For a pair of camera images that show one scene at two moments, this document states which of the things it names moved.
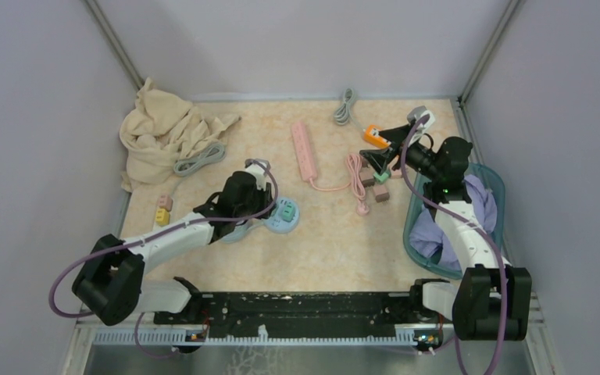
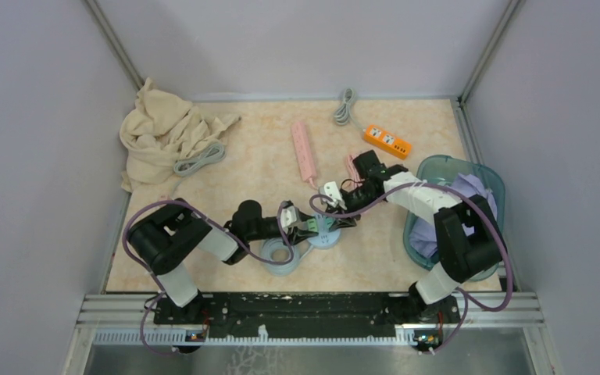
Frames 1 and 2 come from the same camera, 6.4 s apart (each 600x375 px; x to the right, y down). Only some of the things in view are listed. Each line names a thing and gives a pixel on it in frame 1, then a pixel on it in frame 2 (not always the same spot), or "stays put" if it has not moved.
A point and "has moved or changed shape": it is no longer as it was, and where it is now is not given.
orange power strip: (370, 134) stays put
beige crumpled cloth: (159, 129) stays put
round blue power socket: (284, 216) has moved or changed shape
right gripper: (381, 158) -> (344, 222)
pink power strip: (304, 152) stays put
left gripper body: (258, 203) -> (291, 237)
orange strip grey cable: (343, 115) stays put
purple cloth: (427, 236) stays put
